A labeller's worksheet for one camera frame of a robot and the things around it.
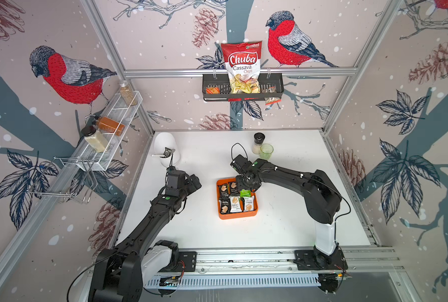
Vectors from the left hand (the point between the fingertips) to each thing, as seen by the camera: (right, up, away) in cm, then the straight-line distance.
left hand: (195, 178), depth 87 cm
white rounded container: (-18, +18, +14) cm, 29 cm away
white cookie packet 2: (+26, -12, 0) cm, 28 cm away
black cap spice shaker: (+33, +19, +16) cm, 41 cm away
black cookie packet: (+13, -7, +3) cm, 16 cm away
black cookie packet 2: (+14, -13, -1) cm, 20 cm away
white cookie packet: (+19, -12, -1) cm, 23 cm away
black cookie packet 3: (+19, -6, +4) cm, 20 cm away
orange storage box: (+19, -16, -4) cm, 25 cm away
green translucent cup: (+38, +12, +20) cm, 45 cm away
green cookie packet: (+24, -8, +3) cm, 26 cm away
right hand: (+23, -5, +5) cm, 24 cm away
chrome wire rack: (-35, +4, -29) cm, 45 cm away
